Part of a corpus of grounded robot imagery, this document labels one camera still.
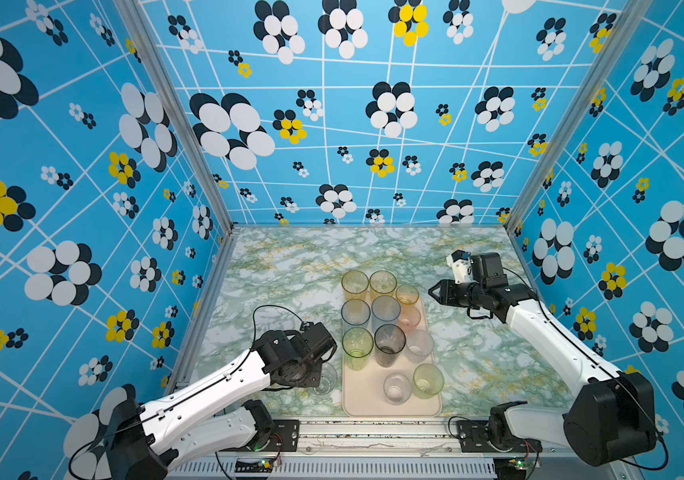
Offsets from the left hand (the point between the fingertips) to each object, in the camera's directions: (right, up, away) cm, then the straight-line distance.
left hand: (315, 377), depth 75 cm
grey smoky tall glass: (+19, +9, +1) cm, 21 cm away
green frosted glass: (+30, -4, +6) cm, 31 cm away
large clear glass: (+3, -3, +6) cm, 8 cm away
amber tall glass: (+10, +21, +17) cm, 29 cm away
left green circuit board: (-12, -19, -5) cm, 23 cm away
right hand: (+34, +21, +9) cm, 41 cm away
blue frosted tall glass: (+19, +15, +12) cm, 27 cm away
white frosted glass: (+29, +4, +12) cm, 32 cm away
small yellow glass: (+27, +18, +21) cm, 39 cm away
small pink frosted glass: (+28, +11, +19) cm, 35 cm away
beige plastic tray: (+12, -7, +6) cm, 15 cm away
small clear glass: (+22, -6, +6) cm, 23 cm away
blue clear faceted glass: (+11, +14, +13) cm, 22 cm away
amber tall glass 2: (+19, +22, +16) cm, 33 cm away
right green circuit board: (+48, -19, -5) cm, 52 cm away
